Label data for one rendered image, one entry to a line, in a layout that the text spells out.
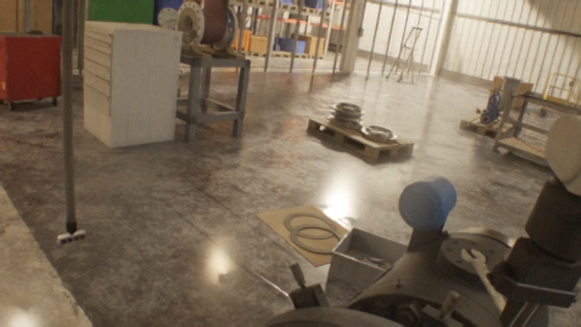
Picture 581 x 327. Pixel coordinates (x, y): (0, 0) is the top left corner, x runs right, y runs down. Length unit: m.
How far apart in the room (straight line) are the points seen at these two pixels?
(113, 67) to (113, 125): 0.56
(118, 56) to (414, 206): 3.34
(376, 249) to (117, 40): 2.89
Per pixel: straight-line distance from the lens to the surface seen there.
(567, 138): 0.52
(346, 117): 5.66
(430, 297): 1.13
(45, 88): 5.84
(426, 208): 1.42
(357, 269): 2.63
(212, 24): 4.81
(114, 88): 4.27
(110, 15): 7.65
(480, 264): 0.76
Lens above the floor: 1.49
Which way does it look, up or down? 20 degrees down
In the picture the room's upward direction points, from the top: 9 degrees clockwise
